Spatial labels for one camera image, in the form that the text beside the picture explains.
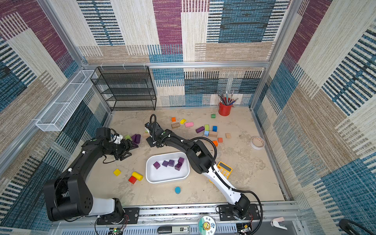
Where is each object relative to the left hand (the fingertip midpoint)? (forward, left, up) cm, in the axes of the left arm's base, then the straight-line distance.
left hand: (135, 149), depth 85 cm
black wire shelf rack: (+46, +15, +8) cm, 49 cm away
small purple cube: (-6, -12, -9) cm, 16 cm away
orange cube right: (+9, -49, -10) cm, 51 cm away
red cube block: (-14, +2, -11) cm, 18 cm away
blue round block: (-20, -24, -11) cm, 33 cm away
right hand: (+14, -8, -11) cm, 19 cm away
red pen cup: (+37, -59, -8) cm, 70 cm away
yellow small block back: (+29, -26, -10) cm, 40 cm away
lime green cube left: (+14, +11, -8) cm, 20 cm away
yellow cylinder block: (-12, -2, -10) cm, 16 cm away
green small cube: (+34, -50, -10) cm, 61 cm away
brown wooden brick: (+25, -21, -9) cm, 34 cm away
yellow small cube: (-9, +12, -11) cm, 18 cm away
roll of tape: (+9, -76, -10) cm, 78 cm away
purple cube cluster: (-6, -24, -10) cm, 27 cm away
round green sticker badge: (-37, -38, -3) cm, 53 cm away
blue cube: (+21, -50, -9) cm, 55 cm away
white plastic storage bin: (-7, -17, -11) cm, 22 cm away
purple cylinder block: (+20, -39, -9) cm, 45 cm away
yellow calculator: (-9, -52, -9) cm, 53 cm away
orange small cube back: (+32, -19, -11) cm, 39 cm away
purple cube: (-5, -16, -9) cm, 19 cm away
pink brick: (+26, -31, -11) cm, 43 cm away
